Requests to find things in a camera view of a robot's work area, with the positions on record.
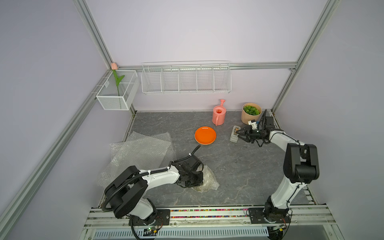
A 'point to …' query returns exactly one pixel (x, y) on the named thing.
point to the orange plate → (205, 135)
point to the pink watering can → (218, 114)
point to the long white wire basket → (186, 77)
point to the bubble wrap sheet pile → (146, 151)
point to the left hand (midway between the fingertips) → (203, 185)
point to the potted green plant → (250, 111)
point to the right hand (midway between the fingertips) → (236, 133)
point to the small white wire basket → (119, 90)
